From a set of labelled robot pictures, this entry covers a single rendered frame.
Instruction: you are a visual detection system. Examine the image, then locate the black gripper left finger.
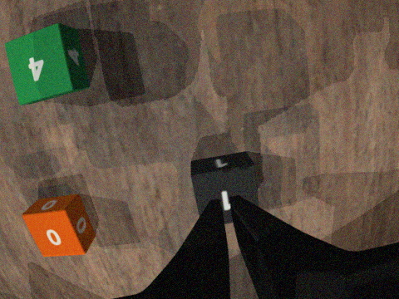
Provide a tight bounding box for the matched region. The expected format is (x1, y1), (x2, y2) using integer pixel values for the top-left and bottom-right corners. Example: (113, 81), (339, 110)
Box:
(114, 199), (230, 299)

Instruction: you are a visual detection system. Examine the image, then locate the green block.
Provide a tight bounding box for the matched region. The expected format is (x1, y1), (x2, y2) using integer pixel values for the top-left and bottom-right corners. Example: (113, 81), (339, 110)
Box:
(4, 23), (90, 105)

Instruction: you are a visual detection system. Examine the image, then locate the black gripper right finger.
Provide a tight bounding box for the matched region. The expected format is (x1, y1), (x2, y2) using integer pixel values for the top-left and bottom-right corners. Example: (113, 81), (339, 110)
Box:
(229, 195), (399, 299)

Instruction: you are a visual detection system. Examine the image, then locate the orange block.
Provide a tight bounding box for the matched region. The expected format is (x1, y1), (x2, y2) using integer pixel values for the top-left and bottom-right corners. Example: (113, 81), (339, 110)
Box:
(23, 194), (96, 257)

